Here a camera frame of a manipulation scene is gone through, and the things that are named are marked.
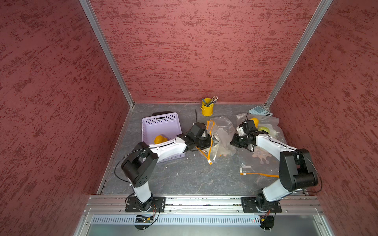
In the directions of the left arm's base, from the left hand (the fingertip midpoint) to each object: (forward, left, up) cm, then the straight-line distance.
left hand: (214, 145), depth 84 cm
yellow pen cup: (+33, +2, -2) cm, 33 cm away
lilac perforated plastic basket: (+22, +32, -10) cm, 40 cm away
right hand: (+4, -12, -6) cm, 14 cm away
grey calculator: (+37, -41, -9) cm, 56 cm away
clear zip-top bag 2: (-5, -31, -11) cm, 33 cm away
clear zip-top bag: (+18, -8, -9) cm, 22 cm away
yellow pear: (+6, +34, -4) cm, 35 cm away
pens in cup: (+33, -1, +4) cm, 34 cm away
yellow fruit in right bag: (+25, -34, -8) cm, 43 cm away
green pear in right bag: (+15, -36, -4) cm, 40 cm away
